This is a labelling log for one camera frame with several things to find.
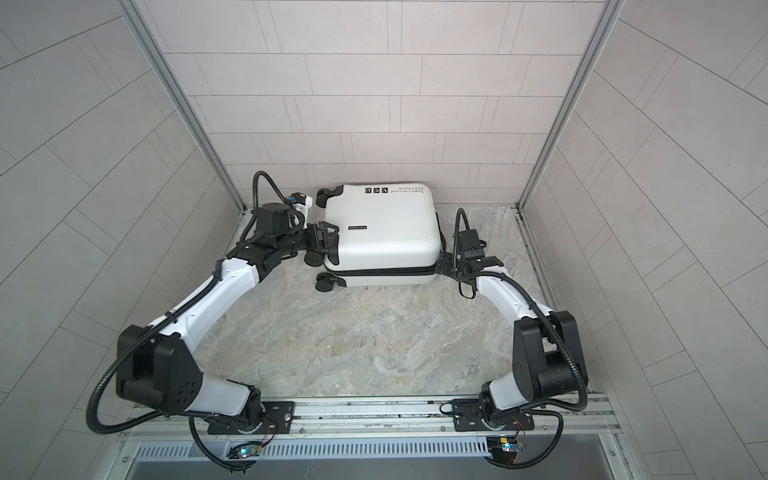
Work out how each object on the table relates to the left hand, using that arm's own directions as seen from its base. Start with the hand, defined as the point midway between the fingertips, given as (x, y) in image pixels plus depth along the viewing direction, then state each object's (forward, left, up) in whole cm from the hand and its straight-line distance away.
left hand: (337, 224), depth 80 cm
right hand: (-3, -31, -15) cm, 35 cm away
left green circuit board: (-49, +16, -19) cm, 55 cm away
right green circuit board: (-48, -41, -23) cm, 67 cm away
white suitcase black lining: (+3, -14, -8) cm, 16 cm away
